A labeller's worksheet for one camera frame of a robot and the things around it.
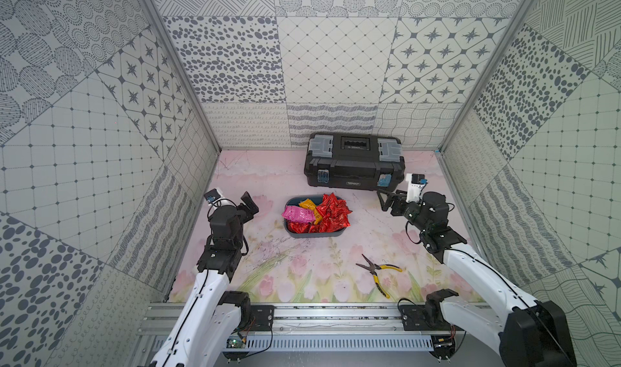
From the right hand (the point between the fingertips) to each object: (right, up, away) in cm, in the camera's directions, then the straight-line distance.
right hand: (386, 194), depth 82 cm
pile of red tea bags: (-18, -8, +6) cm, 20 cm away
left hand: (-51, 0, -5) cm, 52 cm away
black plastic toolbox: (-12, +12, +11) cm, 20 cm away
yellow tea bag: (-27, -5, +11) cm, 30 cm away
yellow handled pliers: (-4, -26, +2) cm, 27 cm away
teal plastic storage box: (-25, -3, +14) cm, 29 cm away
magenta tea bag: (-32, -8, +6) cm, 33 cm away
